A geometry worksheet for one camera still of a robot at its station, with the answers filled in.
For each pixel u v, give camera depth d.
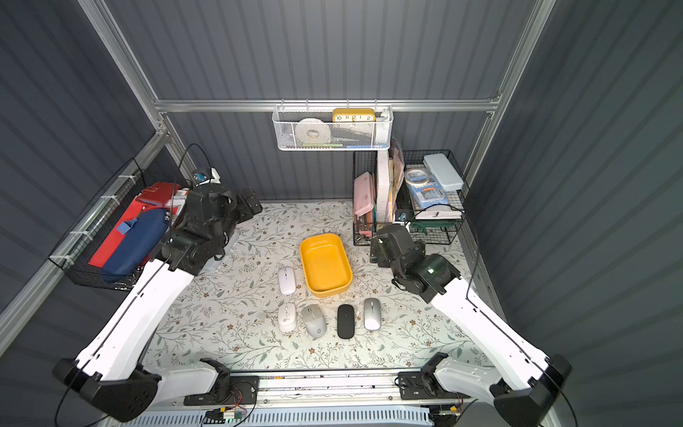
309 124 0.82
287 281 0.94
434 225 0.98
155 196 0.79
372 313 0.87
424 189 0.94
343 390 0.75
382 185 0.91
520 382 0.38
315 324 0.83
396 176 0.95
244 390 0.74
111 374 0.37
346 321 0.84
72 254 0.60
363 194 1.06
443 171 1.00
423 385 0.65
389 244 0.52
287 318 0.84
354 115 0.87
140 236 0.71
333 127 0.88
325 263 0.99
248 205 0.61
